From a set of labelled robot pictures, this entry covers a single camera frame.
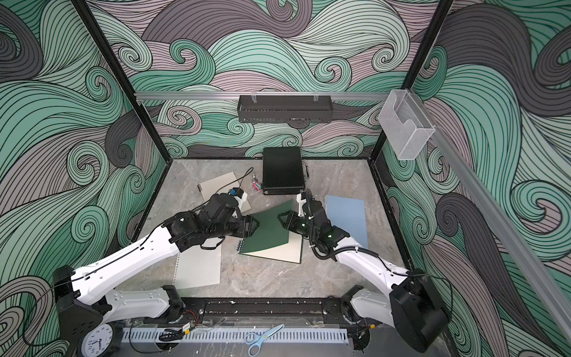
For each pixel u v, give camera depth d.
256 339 0.68
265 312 0.74
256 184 1.04
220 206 0.52
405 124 0.78
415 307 0.40
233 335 0.70
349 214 0.98
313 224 0.61
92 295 0.40
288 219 0.73
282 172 1.11
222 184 1.10
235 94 0.95
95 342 0.66
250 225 0.64
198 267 0.85
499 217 0.52
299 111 0.95
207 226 0.53
